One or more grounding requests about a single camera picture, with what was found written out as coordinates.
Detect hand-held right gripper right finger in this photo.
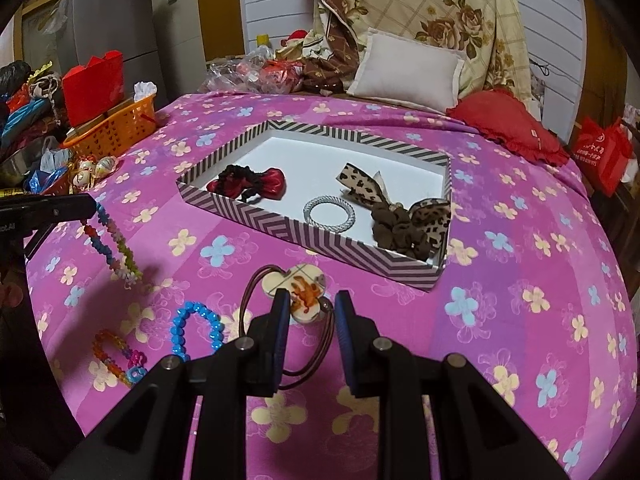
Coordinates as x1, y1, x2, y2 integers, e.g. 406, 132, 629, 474
334, 289, 568, 480

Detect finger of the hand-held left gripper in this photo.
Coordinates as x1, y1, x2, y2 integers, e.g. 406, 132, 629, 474
0, 194, 97, 228

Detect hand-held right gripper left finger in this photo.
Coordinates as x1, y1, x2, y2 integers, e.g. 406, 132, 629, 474
50, 287, 292, 480

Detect flower charm brown hair tie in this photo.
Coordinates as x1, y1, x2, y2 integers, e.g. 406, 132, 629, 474
239, 262, 335, 391

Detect multicolour bead bracelet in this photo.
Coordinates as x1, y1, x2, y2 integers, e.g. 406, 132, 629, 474
82, 203, 144, 283

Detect striped cardboard box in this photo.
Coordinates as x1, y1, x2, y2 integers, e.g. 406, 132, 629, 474
175, 119, 452, 292

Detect silver hair tie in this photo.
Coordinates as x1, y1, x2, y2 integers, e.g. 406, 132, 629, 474
303, 196, 355, 233

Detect leopard print bow scrunchie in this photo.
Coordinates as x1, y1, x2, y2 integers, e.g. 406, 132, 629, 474
336, 162, 452, 262

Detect red bow hair clip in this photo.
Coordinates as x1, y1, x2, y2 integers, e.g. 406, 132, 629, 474
206, 166, 287, 203

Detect black scrunchie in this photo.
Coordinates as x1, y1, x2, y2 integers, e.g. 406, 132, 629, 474
217, 163, 263, 204

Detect red plastic colander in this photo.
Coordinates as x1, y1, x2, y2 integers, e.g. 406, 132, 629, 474
37, 170, 76, 196

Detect blue foil wrapper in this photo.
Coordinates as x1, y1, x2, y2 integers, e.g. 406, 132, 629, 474
25, 169, 66, 195

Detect white plastic bag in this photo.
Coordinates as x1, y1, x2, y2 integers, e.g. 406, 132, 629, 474
40, 136, 73, 173

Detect brown cardboard box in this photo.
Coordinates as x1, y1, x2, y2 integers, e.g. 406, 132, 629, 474
65, 120, 108, 138

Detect orange plastic basket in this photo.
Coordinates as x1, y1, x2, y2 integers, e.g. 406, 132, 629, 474
61, 94, 158, 163

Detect pile of colourful bags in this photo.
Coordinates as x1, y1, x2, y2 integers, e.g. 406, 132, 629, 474
0, 60, 63, 161

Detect red gift bag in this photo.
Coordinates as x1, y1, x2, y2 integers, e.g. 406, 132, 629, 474
61, 50, 126, 127

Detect pink floral bedsheet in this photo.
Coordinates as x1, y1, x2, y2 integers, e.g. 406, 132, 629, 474
25, 91, 636, 480

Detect grey refrigerator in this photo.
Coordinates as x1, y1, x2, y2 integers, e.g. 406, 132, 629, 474
55, 0, 206, 108

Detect clear plastic bags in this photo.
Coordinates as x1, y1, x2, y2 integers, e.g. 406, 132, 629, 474
205, 45, 273, 93

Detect red wrapped packet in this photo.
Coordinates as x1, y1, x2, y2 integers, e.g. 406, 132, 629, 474
260, 59, 306, 93

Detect wooden door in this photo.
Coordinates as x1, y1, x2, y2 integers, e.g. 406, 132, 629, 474
192, 0, 246, 61

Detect red frilled pillow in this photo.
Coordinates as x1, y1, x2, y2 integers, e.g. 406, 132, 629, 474
445, 89, 571, 167

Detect white pillow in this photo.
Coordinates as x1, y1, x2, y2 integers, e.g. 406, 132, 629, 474
346, 30, 466, 113

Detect red stuffed toy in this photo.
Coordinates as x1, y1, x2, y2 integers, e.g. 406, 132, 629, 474
277, 30, 311, 58

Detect brown patterned cloth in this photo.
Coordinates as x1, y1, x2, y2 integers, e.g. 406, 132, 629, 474
295, 0, 368, 96

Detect red shopping bag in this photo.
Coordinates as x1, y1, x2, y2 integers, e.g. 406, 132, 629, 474
572, 116, 633, 198

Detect blue bead bracelet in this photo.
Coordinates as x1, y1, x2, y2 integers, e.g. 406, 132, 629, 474
170, 301, 226, 362

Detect orange bead bracelet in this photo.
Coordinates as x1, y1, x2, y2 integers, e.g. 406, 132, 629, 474
92, 329, 148, 388

